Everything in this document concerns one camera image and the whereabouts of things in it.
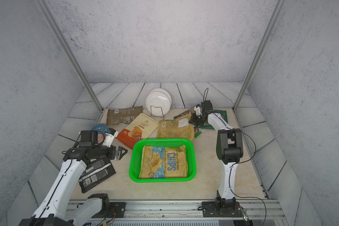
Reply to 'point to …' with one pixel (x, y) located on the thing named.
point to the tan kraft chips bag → (178, 128)
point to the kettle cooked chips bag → (163, 162)
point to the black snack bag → (97, 171)
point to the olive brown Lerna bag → (119, 116)
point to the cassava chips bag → (140, 128)
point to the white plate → (158, 102)
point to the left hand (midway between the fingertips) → (121, 148)
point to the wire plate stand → (156, 107)
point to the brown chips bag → (192, 110)
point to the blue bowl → (100, 127)
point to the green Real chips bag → (206, 125)
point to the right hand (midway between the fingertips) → (189, 120)
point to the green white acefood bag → (197, 131)
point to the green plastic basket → (136, 153)
